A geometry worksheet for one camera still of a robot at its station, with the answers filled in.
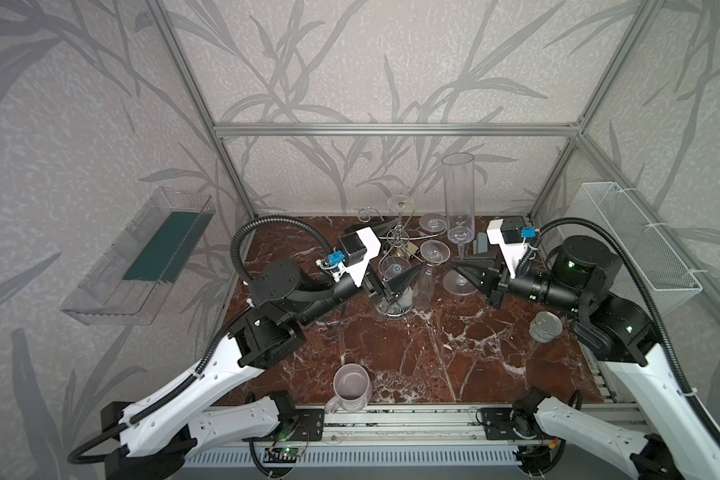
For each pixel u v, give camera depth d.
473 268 0.51
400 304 0.96
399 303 0.97
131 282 0.64
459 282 0.54
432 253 0.68
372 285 0.42
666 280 0.60
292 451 0.70
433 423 0.75
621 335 0.38
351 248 0.34
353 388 0.77
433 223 0.75
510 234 0.43
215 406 0.42
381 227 0.47
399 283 0.41
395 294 0.40
